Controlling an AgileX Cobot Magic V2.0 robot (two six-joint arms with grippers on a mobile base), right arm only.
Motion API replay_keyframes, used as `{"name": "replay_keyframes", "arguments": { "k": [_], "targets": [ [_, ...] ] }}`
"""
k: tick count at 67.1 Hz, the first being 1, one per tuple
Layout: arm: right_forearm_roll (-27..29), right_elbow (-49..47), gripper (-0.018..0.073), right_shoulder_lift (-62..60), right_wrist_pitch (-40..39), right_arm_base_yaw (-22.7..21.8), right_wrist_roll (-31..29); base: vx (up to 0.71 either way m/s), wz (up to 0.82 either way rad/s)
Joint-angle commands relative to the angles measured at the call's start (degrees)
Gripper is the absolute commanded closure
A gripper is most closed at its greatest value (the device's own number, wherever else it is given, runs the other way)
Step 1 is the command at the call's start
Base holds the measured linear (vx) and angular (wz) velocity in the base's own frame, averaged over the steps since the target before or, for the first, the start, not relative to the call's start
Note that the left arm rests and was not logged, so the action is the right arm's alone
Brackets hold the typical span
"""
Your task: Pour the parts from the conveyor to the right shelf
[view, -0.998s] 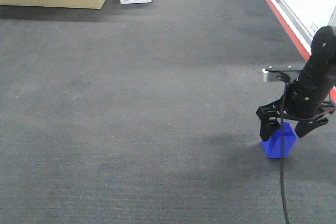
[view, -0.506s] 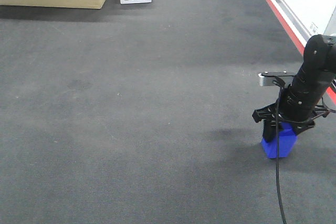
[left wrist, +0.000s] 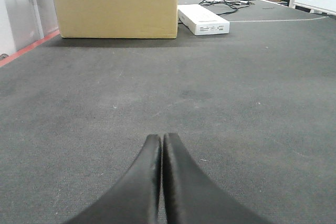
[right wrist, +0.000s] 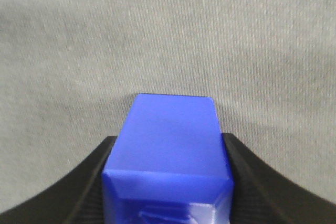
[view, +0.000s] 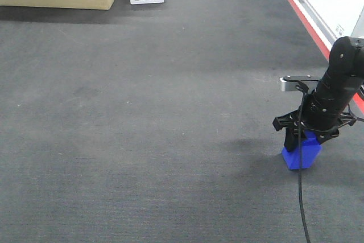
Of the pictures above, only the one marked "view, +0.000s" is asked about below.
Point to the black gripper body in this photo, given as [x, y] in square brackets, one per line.
[324, 112]

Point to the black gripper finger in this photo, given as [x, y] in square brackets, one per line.
[327, 137]
[291, 140]

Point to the blue plastic box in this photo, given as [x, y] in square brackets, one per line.
[309, 154]

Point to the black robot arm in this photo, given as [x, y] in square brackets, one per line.
[344, 61]

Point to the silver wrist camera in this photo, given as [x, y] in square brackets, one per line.
[290, 85]

